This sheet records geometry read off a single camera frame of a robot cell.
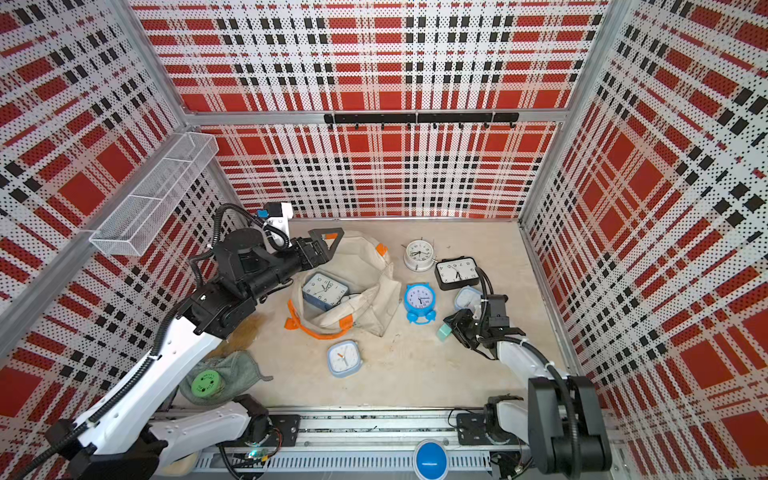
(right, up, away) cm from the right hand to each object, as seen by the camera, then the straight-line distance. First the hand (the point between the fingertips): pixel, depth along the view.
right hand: (450, 323), depth 88 cm
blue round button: (-8, -28, -18) cm, 34 cm away
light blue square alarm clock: (-31, -9, -4) cm, 33 cm away
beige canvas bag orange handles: (-31, +9, +13) cm, 35 cm away
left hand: (-29, +25, -25) cm, 45 cm away
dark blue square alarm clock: (-40, +8, +9) cm, 42 cm away
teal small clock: (-2, -2, -2) cm, 4 cm away
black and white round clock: (-8, +20, +17) cm, 27 cm away
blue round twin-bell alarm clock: (-9, +5, +8) cm, 13 cm away
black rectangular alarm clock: (+5, +14, +13) cm, 20 cm away
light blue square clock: (+7, +6, +8) cm, 12 cm away
